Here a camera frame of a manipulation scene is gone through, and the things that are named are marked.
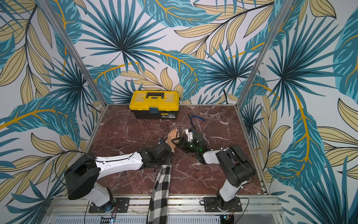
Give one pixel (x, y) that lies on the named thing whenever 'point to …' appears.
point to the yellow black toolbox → (154, 104)
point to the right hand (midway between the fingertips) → (174, 142)
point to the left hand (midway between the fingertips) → (170, 159)
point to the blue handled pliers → (195, 116)
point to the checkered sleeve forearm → (158, 209)
